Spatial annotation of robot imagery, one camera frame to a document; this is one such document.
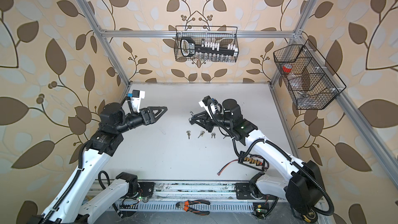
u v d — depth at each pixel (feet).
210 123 2.02
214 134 3.07
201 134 3.08
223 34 2.98
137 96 1.96
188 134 3.08
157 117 1.96
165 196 2.42
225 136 2.64
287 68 2.88
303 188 1.27
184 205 2.29
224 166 2.70
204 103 2.03
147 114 1.89
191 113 2.32
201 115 2.23
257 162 2.69
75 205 1.28
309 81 2.66
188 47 2.77
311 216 2.14
